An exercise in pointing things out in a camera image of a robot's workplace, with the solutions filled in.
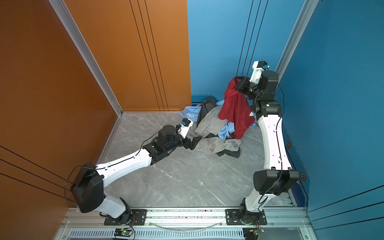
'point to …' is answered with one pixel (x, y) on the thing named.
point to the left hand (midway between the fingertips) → (196, 131)
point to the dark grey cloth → (207, 105)
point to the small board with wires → (252, 233)
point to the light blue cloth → (192, 113)
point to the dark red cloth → (235, 108)
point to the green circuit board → (123, 232)
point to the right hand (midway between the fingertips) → (232, 77)
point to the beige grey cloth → (208, 125)
